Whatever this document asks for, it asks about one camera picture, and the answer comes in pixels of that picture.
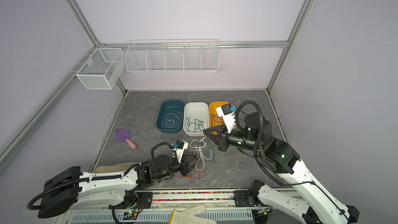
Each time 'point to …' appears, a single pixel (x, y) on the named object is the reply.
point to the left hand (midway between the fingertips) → (198, 161)
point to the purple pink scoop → (123, 135)
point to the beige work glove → (118, 168)
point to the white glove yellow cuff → (188, 216)
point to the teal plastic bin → (170, 116)
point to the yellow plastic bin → (212, 107)
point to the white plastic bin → (196, 118)
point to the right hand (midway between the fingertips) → (204, 133)
